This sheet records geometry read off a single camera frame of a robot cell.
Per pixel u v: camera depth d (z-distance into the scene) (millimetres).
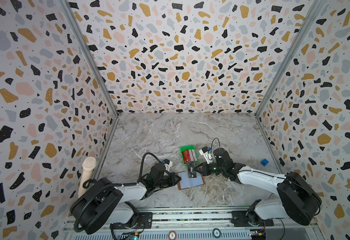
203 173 745
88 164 598
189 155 945
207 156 762
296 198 435
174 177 764
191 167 835
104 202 424
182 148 992
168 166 816
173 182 746
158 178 692
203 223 735
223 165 675
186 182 857
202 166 763
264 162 947
